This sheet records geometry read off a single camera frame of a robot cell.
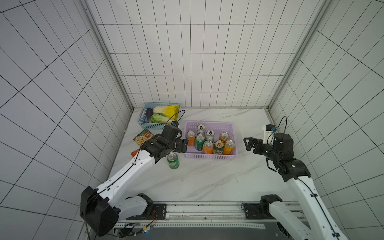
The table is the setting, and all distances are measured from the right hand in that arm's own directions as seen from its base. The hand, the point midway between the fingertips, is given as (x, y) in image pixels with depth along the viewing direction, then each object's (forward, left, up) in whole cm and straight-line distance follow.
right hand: (246, 139), depth 75 cm
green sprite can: (-9, +38, -12) cm, 41 cm away
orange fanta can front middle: (+1, +19, -11) cm, 22 cm away
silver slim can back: (+11, +23, -8) cm, 27 cm away
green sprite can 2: (+4, +24, -11) cm, 27 cm away
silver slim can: (+7, +18, -9) cm, 21 cm away
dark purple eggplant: (+32, +64, -17) cm, 74 cm away
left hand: (-3, +37, -5) cm, 37 cm away
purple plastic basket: (+21, +12, -19) cm, 31 cm away
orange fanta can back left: (+7, +29, -11) cm, 32 cm away
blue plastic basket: (+24, +67, -17) cm, 73 cm away
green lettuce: (+25, +54, -15) cm, 61 cm away
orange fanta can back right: (+9, +9, -11) cm, 17 cm away
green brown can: (+1, +13, -11) cm, 17 cm away
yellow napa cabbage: (+30, +45, -13) cm, 56 cm away
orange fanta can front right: (+2, +7, -11) cm, 13 cm away
